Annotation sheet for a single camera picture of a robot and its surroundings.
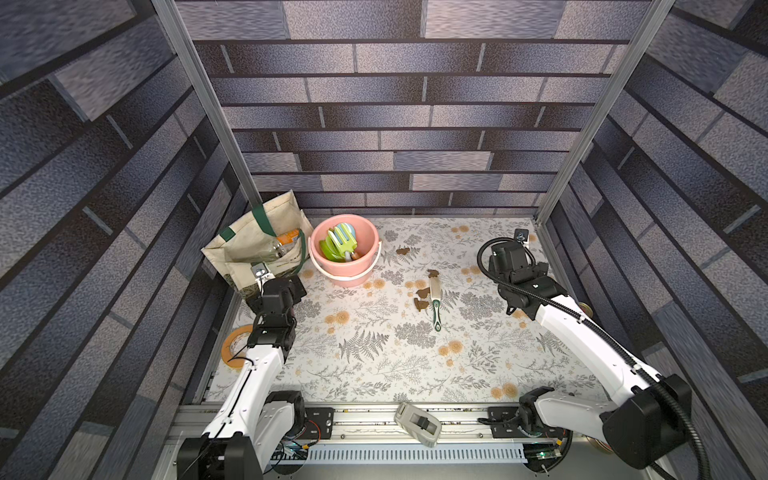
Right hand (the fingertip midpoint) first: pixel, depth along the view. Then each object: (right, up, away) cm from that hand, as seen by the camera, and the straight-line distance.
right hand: (517, 261), depth 80 cm
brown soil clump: (-30, +2, +30) cm, 42 cm away
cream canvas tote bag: (-75, +9, +24) cm, 79 cm away
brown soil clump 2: (-24, -12, +18) cm, 32 cm away
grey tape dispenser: (-27, -39, -10) cm, 49 cm away
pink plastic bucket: (-47, -4, +10) cm, 48 cm away
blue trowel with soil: (-50, +9, +17) cm, 54 cm away
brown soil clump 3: (-25, -15, +15) cm, 33 cm away
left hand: (-67, -5, +2) cm, 67 cm away
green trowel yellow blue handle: (-53, +4, +15) cm, 55 cm away
